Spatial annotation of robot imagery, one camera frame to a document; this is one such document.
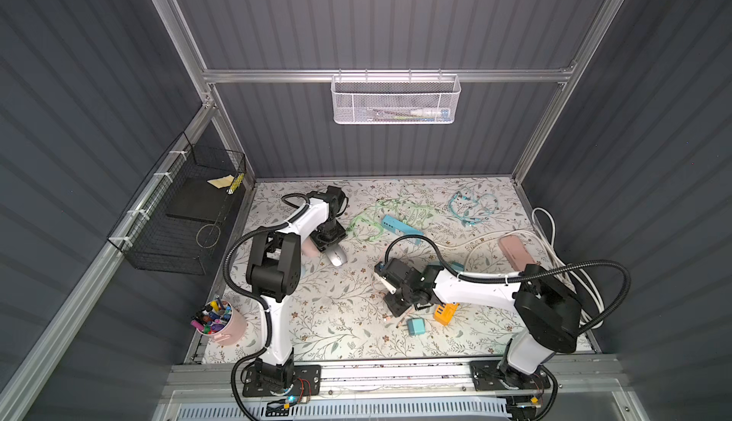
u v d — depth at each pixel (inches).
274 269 21.4
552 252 38.4
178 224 28.8
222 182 31.9
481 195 45.5
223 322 28.5
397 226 40.2
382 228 41.1
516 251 38.1
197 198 31.0
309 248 37.9
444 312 32.5
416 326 32.1
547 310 18.0
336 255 36.8
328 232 32.9
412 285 25.9
